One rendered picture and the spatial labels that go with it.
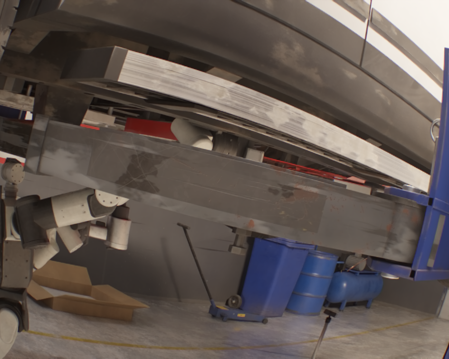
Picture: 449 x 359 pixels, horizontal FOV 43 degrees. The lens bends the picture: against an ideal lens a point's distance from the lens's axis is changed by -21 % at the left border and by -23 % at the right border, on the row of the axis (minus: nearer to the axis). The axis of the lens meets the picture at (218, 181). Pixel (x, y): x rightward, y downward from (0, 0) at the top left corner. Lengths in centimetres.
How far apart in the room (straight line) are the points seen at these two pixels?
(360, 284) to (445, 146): 897
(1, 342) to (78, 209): 66
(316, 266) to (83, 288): 342
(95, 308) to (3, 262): 405
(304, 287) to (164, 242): 212
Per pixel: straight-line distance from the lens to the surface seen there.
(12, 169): 202
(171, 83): 101
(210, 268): 826
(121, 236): 244
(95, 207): 181
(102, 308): 603
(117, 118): 271
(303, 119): 123
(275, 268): 807
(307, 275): 885
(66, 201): 182
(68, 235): 220
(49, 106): 144
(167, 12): 107
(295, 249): 813
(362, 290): 999
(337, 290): 959
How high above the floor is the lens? 152
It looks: level
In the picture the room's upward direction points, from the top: 14 degrees clockwise
